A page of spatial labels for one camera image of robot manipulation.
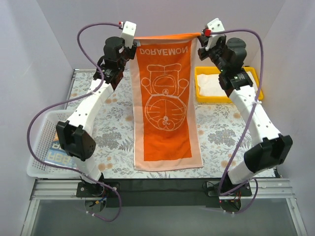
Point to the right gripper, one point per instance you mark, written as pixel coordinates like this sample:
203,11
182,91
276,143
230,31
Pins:
204,49

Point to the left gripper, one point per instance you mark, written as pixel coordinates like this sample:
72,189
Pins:
132,49

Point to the white towel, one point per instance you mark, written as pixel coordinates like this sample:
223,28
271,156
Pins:
208,85

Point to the orange patterned towel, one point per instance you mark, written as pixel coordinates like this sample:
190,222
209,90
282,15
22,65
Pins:
162,80

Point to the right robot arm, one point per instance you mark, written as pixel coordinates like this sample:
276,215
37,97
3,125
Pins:
270,147

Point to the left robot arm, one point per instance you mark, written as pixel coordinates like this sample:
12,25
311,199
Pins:
75,133

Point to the yellow plastic tray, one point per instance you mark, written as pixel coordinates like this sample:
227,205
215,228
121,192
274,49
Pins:
210,70

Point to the white plastic basket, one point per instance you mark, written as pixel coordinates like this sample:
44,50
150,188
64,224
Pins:
42,143

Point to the striped rabbit print towel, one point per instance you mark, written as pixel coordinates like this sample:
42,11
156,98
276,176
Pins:
57,156

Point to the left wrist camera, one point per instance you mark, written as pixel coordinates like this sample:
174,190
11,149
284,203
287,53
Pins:
128,32

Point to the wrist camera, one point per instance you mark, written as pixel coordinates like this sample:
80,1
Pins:
213,31
128,32

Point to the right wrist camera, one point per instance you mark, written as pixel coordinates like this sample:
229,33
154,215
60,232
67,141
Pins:
213,31

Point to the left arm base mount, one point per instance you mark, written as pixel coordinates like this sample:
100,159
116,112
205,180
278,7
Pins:
95,190

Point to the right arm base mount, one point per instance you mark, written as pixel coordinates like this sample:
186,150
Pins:
230,202

